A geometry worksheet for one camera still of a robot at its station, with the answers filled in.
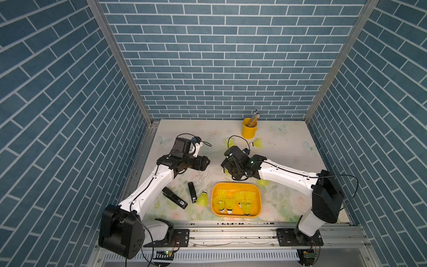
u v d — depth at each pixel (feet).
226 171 2.47
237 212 2.67
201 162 2.37
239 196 2.70
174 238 2.37
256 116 3.35
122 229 1.29
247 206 2.52
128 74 3.08
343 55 2.84
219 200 2.69
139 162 3.43
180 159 2.03
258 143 3.53
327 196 1.46
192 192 2.80
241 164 2.06
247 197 2.71
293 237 2.23
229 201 2.68
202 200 2.78
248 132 3.55
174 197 2.70
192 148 2.19
